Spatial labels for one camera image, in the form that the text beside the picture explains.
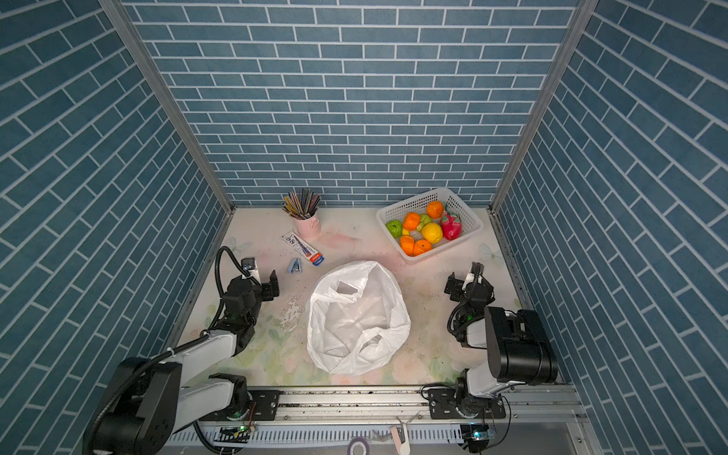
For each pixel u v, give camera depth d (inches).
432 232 40.5
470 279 32.3
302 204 41.4
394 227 41.6
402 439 26.7
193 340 21.0
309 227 41.7
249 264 29.7
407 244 39.8
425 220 42.5
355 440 27.3
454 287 33.3
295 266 39.1
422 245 40.1
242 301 26.1
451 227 41.3
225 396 24.4
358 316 35.4
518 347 18.0
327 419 28.9
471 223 42.1
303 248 41.7
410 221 41.3
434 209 44.1
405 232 42.6
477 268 30.8
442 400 29.1
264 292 30.8
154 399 38.7
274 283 32.3
